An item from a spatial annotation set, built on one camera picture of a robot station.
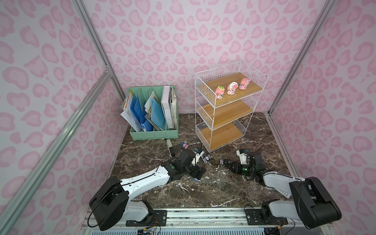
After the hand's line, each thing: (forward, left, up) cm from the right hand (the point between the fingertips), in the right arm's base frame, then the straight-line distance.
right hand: (228, 165), depth 89 cm
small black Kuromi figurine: (+2, +1, 0) cm, 2 cm away
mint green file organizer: (+20, +49, +4) cm, 53 cm away
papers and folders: (+26, +46, +16) cm, 55 cm away
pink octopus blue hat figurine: (+15, +28, -1) cm, 31 cm away
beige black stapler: (+10, +36, +3) cm, 38 cm away
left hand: (-3, +17, +8) cm, 19 cm away
